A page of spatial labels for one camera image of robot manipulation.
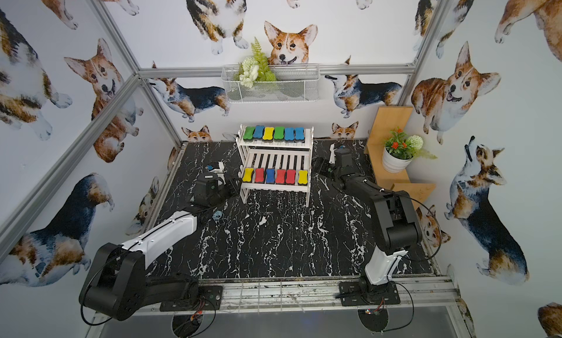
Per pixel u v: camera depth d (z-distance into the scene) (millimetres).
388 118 971
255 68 782
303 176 889
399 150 896
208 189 663
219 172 786
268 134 840
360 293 728
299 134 852
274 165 952
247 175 894
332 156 880
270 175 911
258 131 854
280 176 898
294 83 926
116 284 413
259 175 902
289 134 845
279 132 839
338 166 751
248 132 850
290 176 921
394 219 534
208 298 738
